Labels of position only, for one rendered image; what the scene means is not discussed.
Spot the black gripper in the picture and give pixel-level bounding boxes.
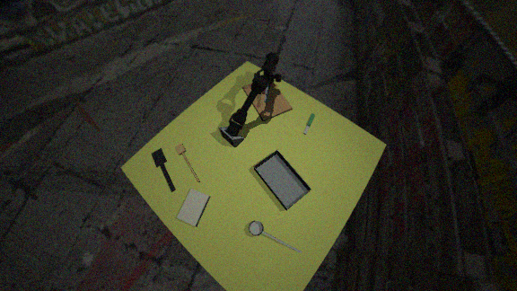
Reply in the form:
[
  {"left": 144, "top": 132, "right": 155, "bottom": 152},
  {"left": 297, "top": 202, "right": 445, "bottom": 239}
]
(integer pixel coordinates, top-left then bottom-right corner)
[{"left": 256, "top": 72, "right": 281, "bottom": 85}]

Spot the brown wooden board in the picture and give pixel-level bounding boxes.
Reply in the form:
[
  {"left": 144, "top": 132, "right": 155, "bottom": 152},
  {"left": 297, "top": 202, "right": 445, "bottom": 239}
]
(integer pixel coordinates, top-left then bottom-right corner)
[{"left": 242, "top": 83, "right": 292, "bottom": 121}]

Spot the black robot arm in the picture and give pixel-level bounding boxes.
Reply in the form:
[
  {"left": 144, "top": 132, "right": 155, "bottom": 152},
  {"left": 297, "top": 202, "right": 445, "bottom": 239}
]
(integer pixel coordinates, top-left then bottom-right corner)
[{"left": 225, "top": 52, "right": 279, "bottom": 137}]

